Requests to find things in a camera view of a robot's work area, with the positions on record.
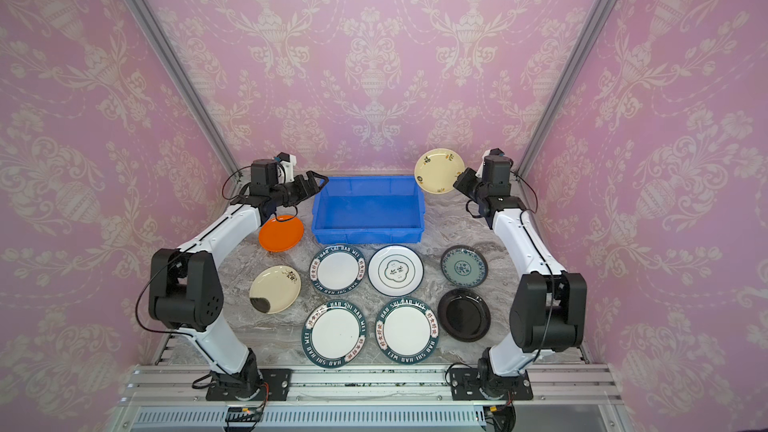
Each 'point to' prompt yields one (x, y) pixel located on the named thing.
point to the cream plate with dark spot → (274, 289)
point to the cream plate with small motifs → (436, 170)
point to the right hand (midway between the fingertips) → (458, 173)
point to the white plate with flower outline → (395, 270)
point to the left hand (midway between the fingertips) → (321, 183)
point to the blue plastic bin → (368, 210)
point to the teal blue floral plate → (464, 266)
